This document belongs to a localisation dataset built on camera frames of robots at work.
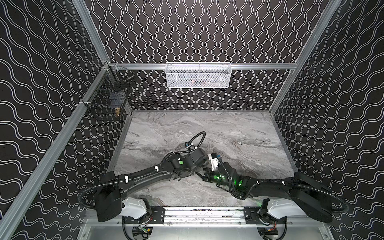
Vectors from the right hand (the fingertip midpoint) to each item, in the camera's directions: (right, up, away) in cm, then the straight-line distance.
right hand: (195, 172), depth 77 cm
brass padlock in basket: (-43, +32, +5) cm, 54 cm away
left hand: (+5, +4, -1) cm, 6 cm away
